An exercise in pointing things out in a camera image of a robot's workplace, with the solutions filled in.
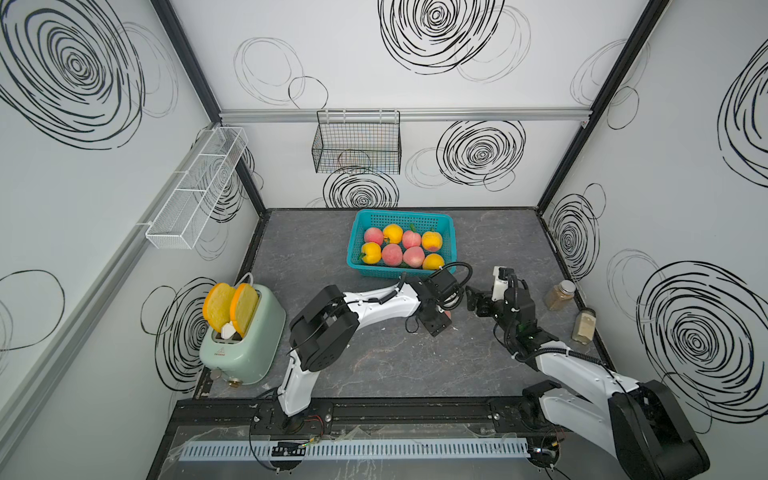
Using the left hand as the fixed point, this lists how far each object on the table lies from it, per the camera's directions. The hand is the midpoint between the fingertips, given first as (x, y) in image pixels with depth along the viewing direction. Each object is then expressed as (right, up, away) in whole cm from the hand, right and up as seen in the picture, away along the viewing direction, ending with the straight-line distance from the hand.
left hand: (435, 319), depth 88 cm
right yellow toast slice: (-49, +8, -17) cm, 53 cm away
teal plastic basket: (-2, +30, +21) cm, 37 cm away
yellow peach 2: (-20, +19, +13) cm, 30 cm away
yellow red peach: (+2, +23, +17) cm, 28 cm away
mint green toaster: (-48, -4, -18) cm, 51 cm away
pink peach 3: (-13, +18, +11) cm, 25 cm away
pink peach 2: (-6, +24, +15) cm, 29 cm away
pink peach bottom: (-6, +18, +11) cm, 21 cm away
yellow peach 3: (+1, +16, +8) cm, 18 cm away
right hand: (+13, +9, -1) cm, 16 cm away
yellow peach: (-12, +26, +17) cm, 33 cm away
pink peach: (-19, +25, +17) cm, 36 cm away
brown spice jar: (+36, +7, 0) cm, 37 cm away
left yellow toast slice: (-55, +8, -17) cm, 58 cm away
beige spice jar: (+43, -1, -3) cm, 43 cm away
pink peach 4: (+4, +2, 0) cm, 4 cm away
